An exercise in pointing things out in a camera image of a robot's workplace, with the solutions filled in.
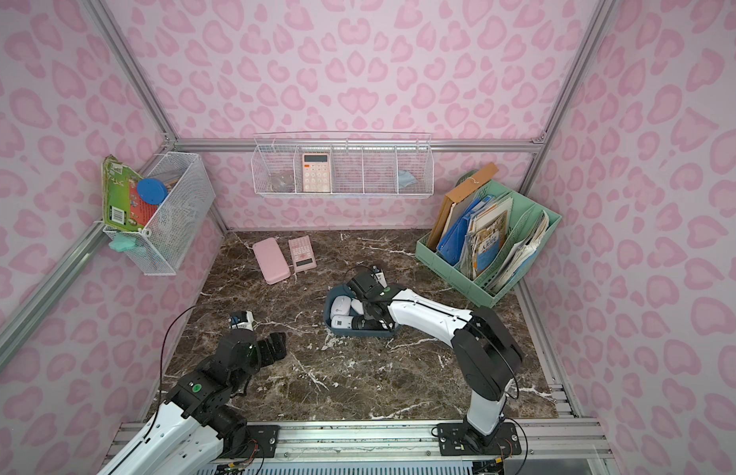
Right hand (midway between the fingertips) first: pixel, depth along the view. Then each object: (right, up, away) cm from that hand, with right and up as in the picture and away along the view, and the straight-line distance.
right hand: (379, 302), depth 90 cm
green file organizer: (+42, +26, -2) cm, 50 cm away
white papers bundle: (+39, +16, -8) cm, 43 cm away
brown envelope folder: (+21, +31, -7) cm, 38 cm away
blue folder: (+24, +18, +8) cm, 31 cm away
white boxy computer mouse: (-11, -6, 0) cm, 13 cm away
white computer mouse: (-7, -2, +5) cm, 9 cm away
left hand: (-29, -7, -10) cm, 31 cm away
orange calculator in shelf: (-20, +40, +5) cm, 45 cm away
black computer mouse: (-5, -6, -2) cm, 8 cm away
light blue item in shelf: (+9, +40, +10) cm, 42 cm away
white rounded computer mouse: (-12, -2, +5) cm, 14 cm away
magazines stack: (+33, +20, +1) cm, 38 cm away
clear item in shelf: (-31, +37, +3) cm, 48 cm away
